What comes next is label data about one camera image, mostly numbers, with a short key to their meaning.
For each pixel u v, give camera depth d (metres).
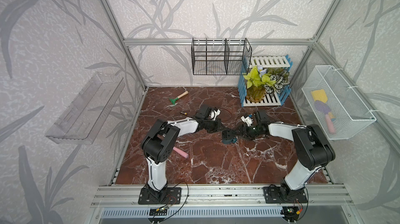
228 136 0.89
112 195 0.75
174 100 1.12
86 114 0.69
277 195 0.72
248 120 0.89
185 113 1.05
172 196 0.73
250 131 0.83
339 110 0.64
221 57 1.05
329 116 0.76
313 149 0.48
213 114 0.81
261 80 0.91
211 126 0.82
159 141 0.50
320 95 0.86
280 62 0.97
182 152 0.87
